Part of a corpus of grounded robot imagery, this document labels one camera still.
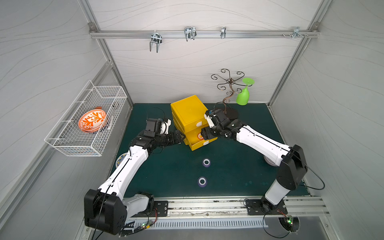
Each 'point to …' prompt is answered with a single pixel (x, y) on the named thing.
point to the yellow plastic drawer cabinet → (188, 118)
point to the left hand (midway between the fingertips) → (179, 138)
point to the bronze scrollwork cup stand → (229, 113)
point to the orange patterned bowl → (92, 120)
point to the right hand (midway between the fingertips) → (206, 130)
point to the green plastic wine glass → (242, 97)
